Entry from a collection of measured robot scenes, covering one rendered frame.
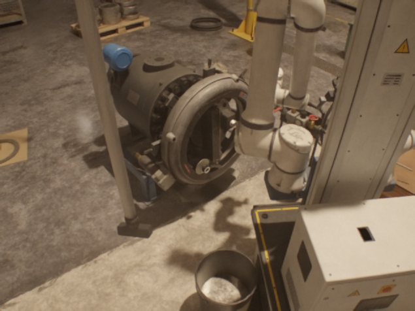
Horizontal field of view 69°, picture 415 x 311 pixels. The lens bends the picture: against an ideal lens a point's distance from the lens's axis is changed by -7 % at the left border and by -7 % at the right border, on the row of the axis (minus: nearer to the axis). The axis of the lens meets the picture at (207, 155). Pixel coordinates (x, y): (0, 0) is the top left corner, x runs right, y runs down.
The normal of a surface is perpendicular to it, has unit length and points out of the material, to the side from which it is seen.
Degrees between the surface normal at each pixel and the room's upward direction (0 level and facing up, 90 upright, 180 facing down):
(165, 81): 22
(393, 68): 90
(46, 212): 0
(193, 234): 0
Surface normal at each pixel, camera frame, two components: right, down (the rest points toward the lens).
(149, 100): -0.60, -0.12
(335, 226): 0.00, -0.77
